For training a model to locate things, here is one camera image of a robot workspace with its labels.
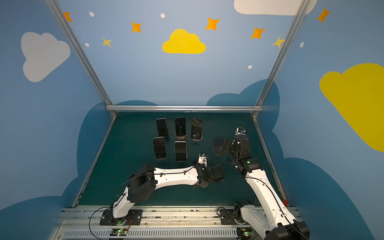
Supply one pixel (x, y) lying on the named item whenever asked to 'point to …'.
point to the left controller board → (118, 232)
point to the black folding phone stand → (204, 181)
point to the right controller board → (245, 233)
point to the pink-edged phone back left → (162, 127)
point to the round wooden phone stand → (181, 138)
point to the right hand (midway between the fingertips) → (232, 139)
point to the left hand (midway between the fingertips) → (205, 170)
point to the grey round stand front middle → (181, 161)
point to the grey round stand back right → (198, 140)
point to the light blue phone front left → (159, 148)
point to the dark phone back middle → (180, 129)
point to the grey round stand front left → (161, 159)
